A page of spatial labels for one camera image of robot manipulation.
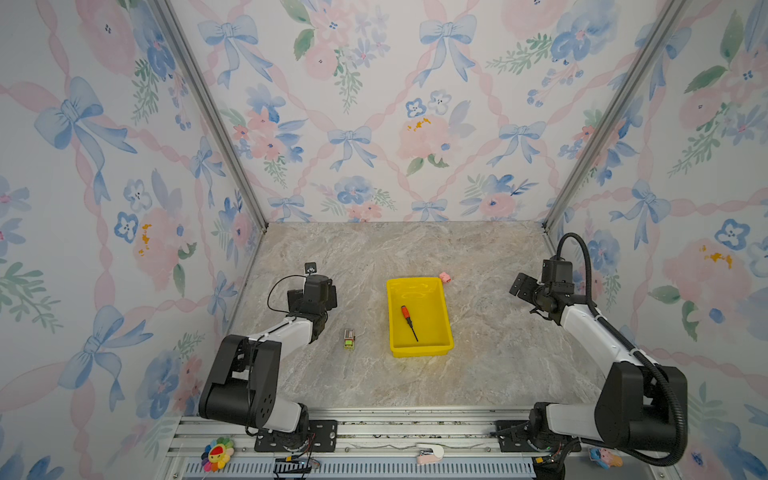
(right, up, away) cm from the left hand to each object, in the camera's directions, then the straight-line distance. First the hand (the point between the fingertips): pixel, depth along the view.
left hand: (312, 288), depth 93 cm
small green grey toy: (+12, -15, -5) cm, 20 cm away
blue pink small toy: (+73, -36, -24) cm, 85 cm away
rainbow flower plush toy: (-17, -37, -22) cm, 46 cm away
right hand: (+66, +1, -3) cm, 66 cm away
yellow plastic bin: (+28, -16, -4) cm, 33 cm away
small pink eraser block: (+43, +3, +10) cm, 44 cm away
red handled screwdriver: (+29, -9, +2) cm, 31 cm away
